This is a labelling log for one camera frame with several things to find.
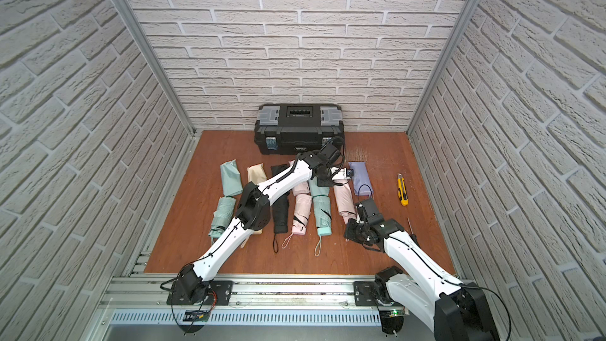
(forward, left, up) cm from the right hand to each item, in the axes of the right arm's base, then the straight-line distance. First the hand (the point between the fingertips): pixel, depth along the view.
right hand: (350, 232), depth 84 cm
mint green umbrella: (+8, +47, +3) cm, 48 cm away
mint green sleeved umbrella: (+8, +10, 0) cm, 13 cm away
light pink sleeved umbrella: (+7, 0, +2) cm, 7 cm away
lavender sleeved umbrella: (+21, -8, +1) cm, 22 cm away
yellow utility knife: (+17, -25, -2) cm, 31 cm away
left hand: (+26, +3, +1) cm, 26 cm away
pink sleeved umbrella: (+9, +17, +1) cm, 20 cm away
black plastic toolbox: (+40, +19, +16) cm, 47 cm away
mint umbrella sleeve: (+16, +9, 0) cm, 19 cm away
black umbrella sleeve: (+31, +27, 0) cm, 41 cm away
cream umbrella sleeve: (+28, +37, 0) cm, 46 cm away
